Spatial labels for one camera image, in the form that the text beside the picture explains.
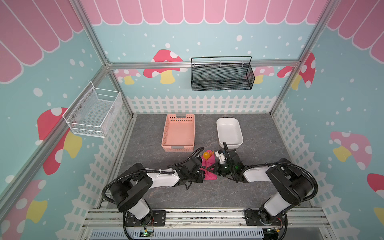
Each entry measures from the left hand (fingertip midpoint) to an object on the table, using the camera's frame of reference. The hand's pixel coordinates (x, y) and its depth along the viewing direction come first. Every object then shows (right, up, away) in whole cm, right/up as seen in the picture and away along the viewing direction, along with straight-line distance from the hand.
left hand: (204, 179), depth 87 cm
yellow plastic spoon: (+2, +12, +10) cm, 16 cm away
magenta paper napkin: (+3, +3, 0) cm, 4 cm away
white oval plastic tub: (+20, +29, +23) cm, 42 cm away
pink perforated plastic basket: (-17, +26, +22) cm, 38 cm away
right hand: (+1, +6, 0) cm, 6 cm away
